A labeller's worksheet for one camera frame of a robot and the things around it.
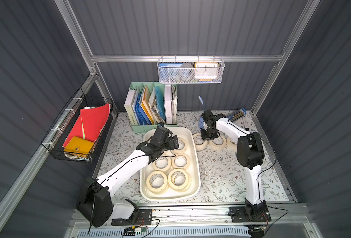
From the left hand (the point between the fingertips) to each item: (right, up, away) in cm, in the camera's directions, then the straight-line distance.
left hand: (170, 139), depth 82 cm
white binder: (-2, +22, +9) cm, 24 cm away
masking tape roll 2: (+32, -5, +18) cm, 37 cm away
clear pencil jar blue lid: (+49, +16, +30) cm, 60 cm away
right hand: (+25, 0, +17) cm, 30 cm away
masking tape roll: (+19, -5, +15) cm, 25 cm away
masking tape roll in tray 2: (-5, -16, +10) cm, 20 cm away
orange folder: (-16, +22, +12) cm, 30 cm away
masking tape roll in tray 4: (+5, -24, +3) cm, 24 cm away
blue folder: (-20, +12, +16) cm, 28 cm away
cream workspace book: (-26, +19, +7) cm, 33 cm away
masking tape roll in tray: (+8, -5, +16) cm, 19 cm away
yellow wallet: (-39, -1, -18) cm, 43 cm away
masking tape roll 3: (+6, -14, +11) cm, 19 cm away
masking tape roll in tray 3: (-8, -25, +2) cm, 26 cm away
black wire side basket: (-47, +2, -20) cm, 51 cm away
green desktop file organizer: (-10, +30, +15) cm, 35 cm away
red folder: (-40, +9, -9) cm, 42 cm away
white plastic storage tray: (+14, -19, +7) cm, 24 cm away
